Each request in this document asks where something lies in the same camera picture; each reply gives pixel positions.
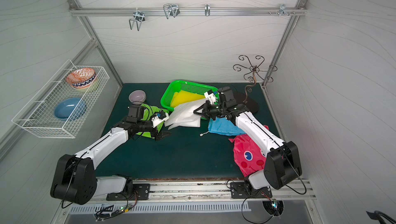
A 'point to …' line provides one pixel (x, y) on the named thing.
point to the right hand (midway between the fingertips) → (193, 111)
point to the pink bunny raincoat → (248, 155)
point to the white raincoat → (183, 115)
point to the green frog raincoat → (149, 110)
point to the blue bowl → (69, 109)
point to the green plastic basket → (178, 85)
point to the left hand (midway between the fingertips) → (167, 124)
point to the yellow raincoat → (181, 97)
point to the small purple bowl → (137, 97)
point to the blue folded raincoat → (221, 126)
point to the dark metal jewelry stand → (253, 73)
